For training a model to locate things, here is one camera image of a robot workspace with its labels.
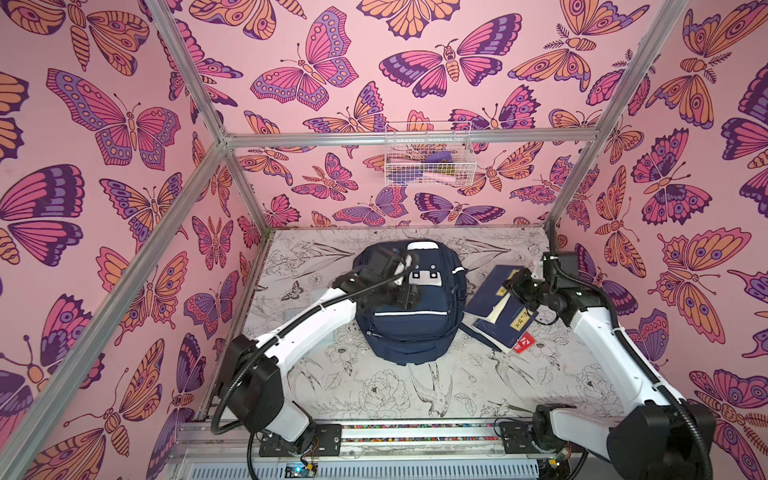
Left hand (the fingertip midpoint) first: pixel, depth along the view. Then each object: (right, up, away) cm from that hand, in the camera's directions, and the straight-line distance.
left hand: (414, 289), depth 80 cm
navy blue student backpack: (-2, -15, +7) cm, 16 cm away
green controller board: (-28, -43, -8) cm, 52 cm away
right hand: (+24, +3, +1) cm, 25 cm away
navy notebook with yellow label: (+22, -3, +6) cm, 23 cm away
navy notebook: (+31, -12, +12) cm, 35 cm away
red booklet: (+34, -17, +10) cm, 39 cm away
